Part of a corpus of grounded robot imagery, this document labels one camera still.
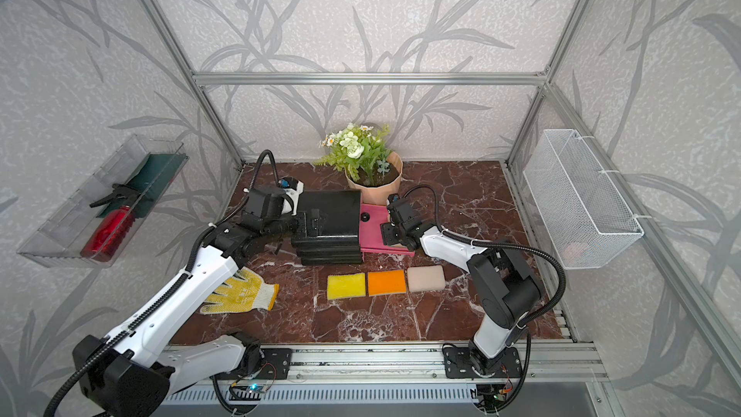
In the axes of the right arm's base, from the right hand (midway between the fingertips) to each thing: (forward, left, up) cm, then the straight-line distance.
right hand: (390, 226), depth 94 cm
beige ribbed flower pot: (+8, +4, +7) cm, 11 cm away
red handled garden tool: (-20, +58, +30) cm, 68 cm away
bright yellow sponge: (-17, +14, -6) cm, 23 cm away
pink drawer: (-2, +6, +8) cm, 10 cm away
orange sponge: (-17, +2, -5) cm, 18 cm away
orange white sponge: (-14, -11, -8) cm, 20 cm away
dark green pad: (0, +62, +25) cm, 67 cm away
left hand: (-7, +20, +16) cm, 27 cm away
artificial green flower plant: (+12, +10, +24) cm, 29 cm away
